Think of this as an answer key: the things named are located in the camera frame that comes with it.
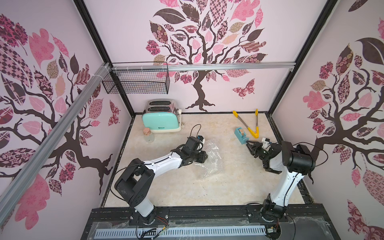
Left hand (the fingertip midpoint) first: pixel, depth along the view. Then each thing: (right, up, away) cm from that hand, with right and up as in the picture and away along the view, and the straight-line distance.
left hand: (205, 158), depth 87 cm
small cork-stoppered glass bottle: (-38, +13, +11) cm, 41 cm away
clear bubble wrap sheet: (+4, -2, -6) cm, 7 cm away
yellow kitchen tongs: (+37, +14, +18) cm, 43 cm away
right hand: (+29, +9, +9) cm, 32 cm away
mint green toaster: (-29, +27, +12) cm, 41 cm away
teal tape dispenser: (+26, +13, +13) cm, 32 cm away
